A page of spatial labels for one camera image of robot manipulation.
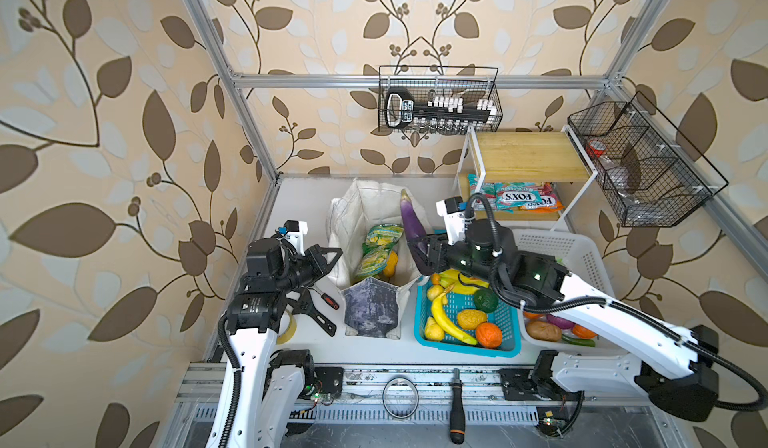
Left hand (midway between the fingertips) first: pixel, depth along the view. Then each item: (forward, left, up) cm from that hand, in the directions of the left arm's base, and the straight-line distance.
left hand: (343, 251), depth 69 cm
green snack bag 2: (+15, -8, -16) cm, 24 cm away
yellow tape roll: (-12, +17, -26) cm, 34 cm away
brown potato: (-10, -51, -20) cm, 56 cm away
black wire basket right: (+18, -75, +9) cm, 78 cm away
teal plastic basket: (-7, -42, -19) cm, 47 cm away
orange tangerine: (-12, -36, -19) cm, 43 cm away
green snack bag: (+6, -6, -16) cm, 18 cm away
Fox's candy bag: (+23, -46, -5) cm, 52 cm away
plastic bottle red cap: (+30, -66, +8) cm, 73 cm away
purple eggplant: (+3, -16, +8) cm, 18 cm away
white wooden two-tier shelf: (+28, -46, +6) cm, 54 cm away
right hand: (-1, -17, +5) cm, 18 cm away
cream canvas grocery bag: (-9, -7, -10) cm, 16 cm away
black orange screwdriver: (-28, -28, -24) cm, 46 cm away
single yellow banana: (-9, -25, -20) cm, 34 cm away
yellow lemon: (0, -23, -21) cm, 31 cm away
